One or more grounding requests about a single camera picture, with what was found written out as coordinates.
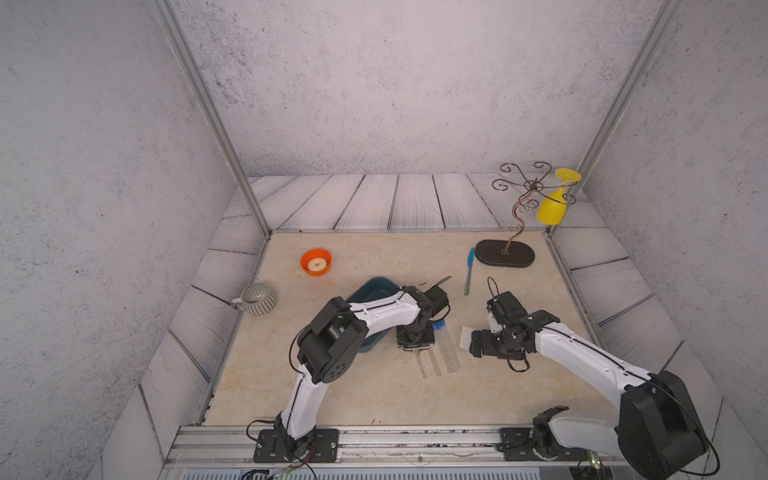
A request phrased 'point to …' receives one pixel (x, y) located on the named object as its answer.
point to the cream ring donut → (317, 260)
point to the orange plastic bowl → (313, 254)
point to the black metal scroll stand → (497, 253)
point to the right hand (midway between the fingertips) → (486, 349)
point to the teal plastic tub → (370, 288)
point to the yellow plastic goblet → (552, 209)
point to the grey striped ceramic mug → (257, 298)
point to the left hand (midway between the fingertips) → (428, 352)
